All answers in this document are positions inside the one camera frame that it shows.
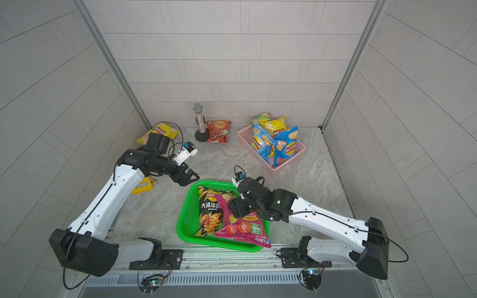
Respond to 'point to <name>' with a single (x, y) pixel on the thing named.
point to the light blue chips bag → (261, 142)
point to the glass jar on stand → (202, 135)
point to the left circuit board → (150, 284)
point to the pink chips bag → (249, 227)
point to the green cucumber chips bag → (264, 115)
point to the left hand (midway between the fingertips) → (195, 169)
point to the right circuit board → (312, 279)
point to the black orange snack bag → (211, 213)
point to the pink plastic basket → (245, 135)
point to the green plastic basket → (187, 220)
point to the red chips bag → (218, 131)
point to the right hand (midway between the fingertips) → (234, 205)
